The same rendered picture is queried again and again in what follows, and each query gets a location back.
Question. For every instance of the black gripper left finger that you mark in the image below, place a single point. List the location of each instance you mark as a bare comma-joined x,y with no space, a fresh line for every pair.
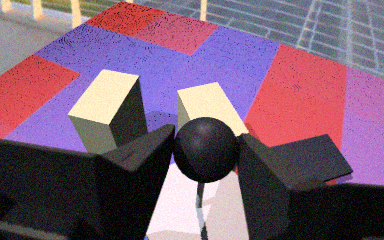
115,193

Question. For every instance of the dark grey flat rectangular block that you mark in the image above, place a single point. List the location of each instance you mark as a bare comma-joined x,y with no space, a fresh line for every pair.
317,155

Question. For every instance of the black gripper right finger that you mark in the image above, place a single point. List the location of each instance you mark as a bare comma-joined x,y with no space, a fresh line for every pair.
283,202

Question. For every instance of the cream block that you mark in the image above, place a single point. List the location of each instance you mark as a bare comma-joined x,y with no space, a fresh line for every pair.
208,100
110,112

